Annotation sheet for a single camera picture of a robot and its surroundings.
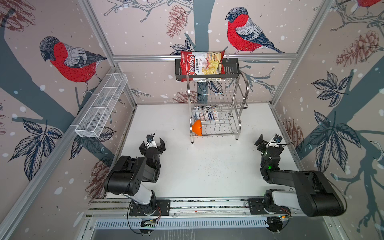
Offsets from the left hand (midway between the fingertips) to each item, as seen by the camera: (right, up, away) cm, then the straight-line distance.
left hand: (151, 139), depth 89 cm
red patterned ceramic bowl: (+31, +14, +9) cm, 36 cm away
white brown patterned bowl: (+34, +15, +9) cm, 38 cm away
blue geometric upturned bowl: (+37, +15, +9) cm, 41 cm away
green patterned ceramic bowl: (+40, +15, +9) cm, 44 cm away
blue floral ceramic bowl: (+27, +14, +9) cm, 32 cm away
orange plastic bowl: (+28, +7, +3) cm, 29 cm away
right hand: (+70, +1, -3) cm, 70 cm away
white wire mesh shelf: (-23, +11, -18) cm, 31 cm away
